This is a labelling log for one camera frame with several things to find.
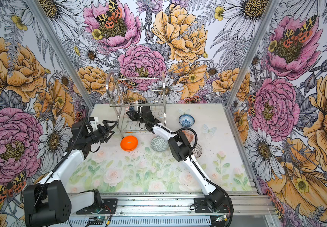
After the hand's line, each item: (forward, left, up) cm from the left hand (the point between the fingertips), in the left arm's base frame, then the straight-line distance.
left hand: (117, 129), depth 82 cm
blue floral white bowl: (+21, -44, -18) cm, 52 cm away
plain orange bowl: (0, -4, -15) cm, 16 cm away
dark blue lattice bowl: (+30, -2, -13) cm, 32 cm away
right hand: (+17, -1, -8) cm, 19 cm away
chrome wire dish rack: (+22, -11, +1) cm, 25 cm away
